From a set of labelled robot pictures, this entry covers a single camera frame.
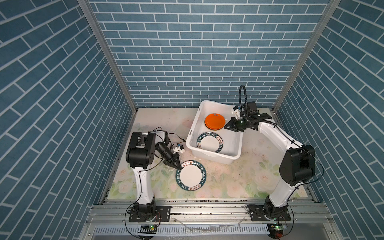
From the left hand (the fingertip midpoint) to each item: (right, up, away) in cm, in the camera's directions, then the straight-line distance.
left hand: (178, 167), depth 89 cm
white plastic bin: (+34, +9, +9) cm, 37 cm away
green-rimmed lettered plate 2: (+8, -4, -3) cm, 9 cm away
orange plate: (+24, +28, +21) cm, 42 cm away
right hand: (+27, +26, -2) cm, 37 cm away
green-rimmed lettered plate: (+20, +14, +10) cm, 27 cm away
